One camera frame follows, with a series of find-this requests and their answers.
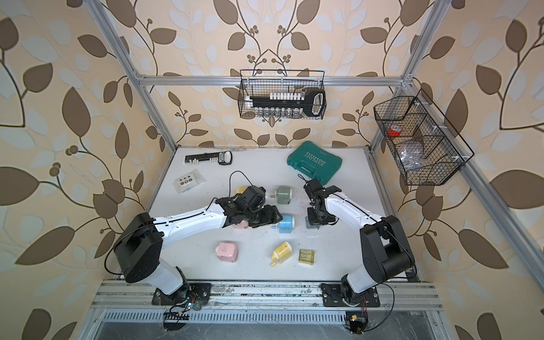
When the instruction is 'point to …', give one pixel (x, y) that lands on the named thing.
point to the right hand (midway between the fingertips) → (319, 221)
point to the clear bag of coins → (188, 182)
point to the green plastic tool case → (314, 162)
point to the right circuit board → (357, 321)
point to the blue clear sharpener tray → (310, 227)
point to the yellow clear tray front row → (307, 256)
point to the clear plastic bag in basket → (411, 154)
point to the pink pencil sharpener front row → (227, 251)
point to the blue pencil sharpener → (285, 225)
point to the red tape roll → (394, 130)
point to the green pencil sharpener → (282, 195)
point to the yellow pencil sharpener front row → (282, 254)
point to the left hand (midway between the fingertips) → (276, 217)
